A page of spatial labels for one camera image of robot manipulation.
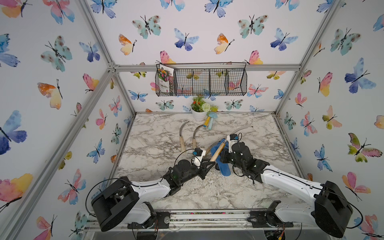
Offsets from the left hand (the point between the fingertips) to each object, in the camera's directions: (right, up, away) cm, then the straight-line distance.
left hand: (214, 162), depth 77 cm
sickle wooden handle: (0, +3, 0) cm, 3 cm away
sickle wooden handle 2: (-20, +10, +28) cm, 36 cm away
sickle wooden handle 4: (-1, +4, +24) cm, 24 cm away
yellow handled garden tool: (-2, +22, +38) cm, 43 cm away
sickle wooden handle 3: (-11, +8, +27) cm, 30 cm away
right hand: (+3, +6, +4) cm, 8 cm away
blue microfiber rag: (+5, -2, 0) cm, 5 cm away
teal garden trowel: (+3, +27, +40) cm, 48 cm away
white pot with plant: (-7, +31, +32) cm, 45 cm away
